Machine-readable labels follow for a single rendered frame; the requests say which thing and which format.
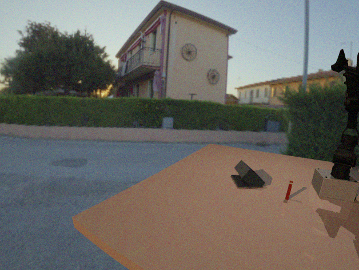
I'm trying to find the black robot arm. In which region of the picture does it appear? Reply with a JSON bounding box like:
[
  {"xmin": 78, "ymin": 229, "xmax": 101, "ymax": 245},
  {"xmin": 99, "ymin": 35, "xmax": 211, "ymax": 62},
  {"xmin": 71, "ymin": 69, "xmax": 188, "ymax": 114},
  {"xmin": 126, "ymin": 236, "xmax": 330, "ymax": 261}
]
[{"xmin": 331, "ymin": 87, "xmax": 359, "ymax": 181}]

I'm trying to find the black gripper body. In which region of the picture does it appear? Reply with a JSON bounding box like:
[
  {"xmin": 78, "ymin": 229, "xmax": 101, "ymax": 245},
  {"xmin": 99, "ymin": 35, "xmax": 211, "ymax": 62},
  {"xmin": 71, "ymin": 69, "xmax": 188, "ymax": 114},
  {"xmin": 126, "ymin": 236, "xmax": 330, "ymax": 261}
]
[{"xmin": 331, "ymin": 62, "xmax": 359, "ymax": 88}]

